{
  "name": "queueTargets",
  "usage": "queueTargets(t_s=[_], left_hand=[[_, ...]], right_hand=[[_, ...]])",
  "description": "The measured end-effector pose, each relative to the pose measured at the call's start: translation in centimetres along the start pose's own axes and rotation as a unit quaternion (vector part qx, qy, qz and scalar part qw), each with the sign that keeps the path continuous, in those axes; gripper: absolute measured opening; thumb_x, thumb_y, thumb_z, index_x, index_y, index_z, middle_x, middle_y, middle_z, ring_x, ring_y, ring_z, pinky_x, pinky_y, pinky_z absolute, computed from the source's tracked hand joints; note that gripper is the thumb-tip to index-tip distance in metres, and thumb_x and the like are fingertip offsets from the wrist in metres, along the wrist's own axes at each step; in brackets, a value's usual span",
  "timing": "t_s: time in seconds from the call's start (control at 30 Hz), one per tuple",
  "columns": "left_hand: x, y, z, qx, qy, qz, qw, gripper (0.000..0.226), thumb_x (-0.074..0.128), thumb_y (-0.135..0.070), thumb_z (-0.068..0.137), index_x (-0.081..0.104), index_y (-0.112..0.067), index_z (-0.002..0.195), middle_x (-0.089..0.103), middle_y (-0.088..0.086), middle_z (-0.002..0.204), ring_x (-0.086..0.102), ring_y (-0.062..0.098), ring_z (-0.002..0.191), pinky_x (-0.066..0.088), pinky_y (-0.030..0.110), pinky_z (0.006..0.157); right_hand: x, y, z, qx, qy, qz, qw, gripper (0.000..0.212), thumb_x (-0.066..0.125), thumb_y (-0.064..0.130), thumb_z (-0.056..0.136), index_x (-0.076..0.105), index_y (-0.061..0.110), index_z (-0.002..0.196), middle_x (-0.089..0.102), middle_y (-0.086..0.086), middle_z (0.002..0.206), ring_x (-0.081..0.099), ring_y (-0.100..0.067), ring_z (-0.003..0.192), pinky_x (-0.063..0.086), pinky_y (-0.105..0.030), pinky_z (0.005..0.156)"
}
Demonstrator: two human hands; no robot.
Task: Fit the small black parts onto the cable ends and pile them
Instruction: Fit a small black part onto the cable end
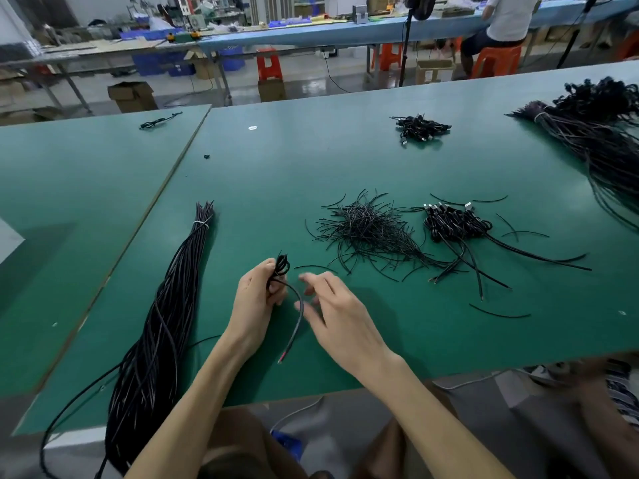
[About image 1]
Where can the person's left hand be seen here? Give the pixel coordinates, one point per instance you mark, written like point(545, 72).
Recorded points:
point(255, 306)

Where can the small cardboard box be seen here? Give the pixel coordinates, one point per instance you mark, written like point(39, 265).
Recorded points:
point(272, 90)

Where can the black tripod stand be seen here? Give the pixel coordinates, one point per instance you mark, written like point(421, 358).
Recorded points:
point(579, 27)

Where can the person's right hand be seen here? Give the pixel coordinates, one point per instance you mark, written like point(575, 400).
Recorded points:
point(344, 326)

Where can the person's left forearm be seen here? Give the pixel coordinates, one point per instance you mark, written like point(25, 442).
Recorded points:
point(190, 419)

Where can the open cardboard box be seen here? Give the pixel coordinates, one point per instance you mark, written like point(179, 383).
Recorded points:
point(133, 97)

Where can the person's brown shorts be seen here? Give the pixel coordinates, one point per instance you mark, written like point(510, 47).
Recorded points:
point(235, 446)

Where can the black fan on stand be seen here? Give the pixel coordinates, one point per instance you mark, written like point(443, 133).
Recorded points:
point(420, 5)

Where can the red plastic stool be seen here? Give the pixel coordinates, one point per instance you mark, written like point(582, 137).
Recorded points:
point(270, 66)

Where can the large white box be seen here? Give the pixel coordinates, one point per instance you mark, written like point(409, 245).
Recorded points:
point(10, 241)

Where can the person's right leg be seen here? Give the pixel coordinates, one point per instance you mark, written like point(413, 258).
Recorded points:
point(611, 419)

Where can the long blue workbench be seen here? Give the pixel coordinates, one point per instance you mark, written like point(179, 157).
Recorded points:
point(349, 33)

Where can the person's right forearm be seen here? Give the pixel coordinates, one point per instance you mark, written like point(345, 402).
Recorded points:
point(444, 426)

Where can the orange plastic stool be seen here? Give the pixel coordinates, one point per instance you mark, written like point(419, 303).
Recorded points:
point(496, 62)
point(388, 58)

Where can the blue plastic item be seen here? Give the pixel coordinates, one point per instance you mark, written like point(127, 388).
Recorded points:
point(290, 446)

